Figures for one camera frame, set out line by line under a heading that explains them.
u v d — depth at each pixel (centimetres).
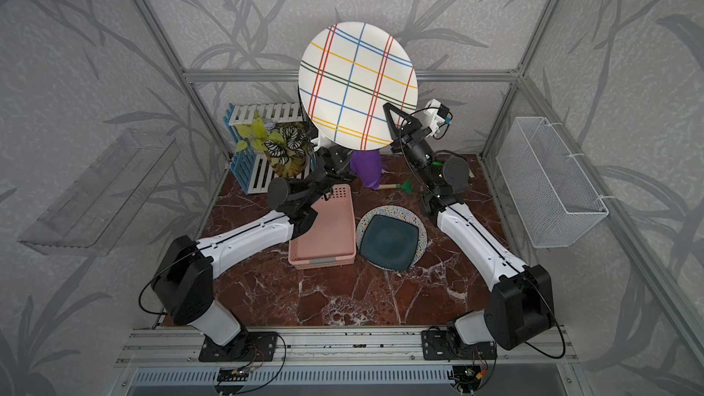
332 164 56
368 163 55
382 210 102
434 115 58
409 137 53
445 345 72
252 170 112
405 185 108
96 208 66
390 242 94
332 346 75
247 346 71
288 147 89
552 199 61
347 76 53
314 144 62
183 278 44
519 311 42
